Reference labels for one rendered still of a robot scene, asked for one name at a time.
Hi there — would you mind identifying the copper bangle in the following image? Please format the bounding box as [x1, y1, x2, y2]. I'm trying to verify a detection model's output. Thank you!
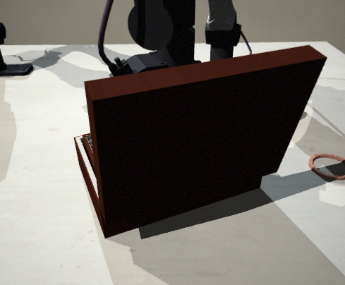
[308, 154, 345, 180]

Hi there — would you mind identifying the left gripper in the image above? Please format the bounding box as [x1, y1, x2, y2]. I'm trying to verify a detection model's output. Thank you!
[149, 27, 201, 68]

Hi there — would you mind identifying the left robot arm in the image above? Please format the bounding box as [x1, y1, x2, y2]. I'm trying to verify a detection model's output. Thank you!
[113, 0, 241, 76]

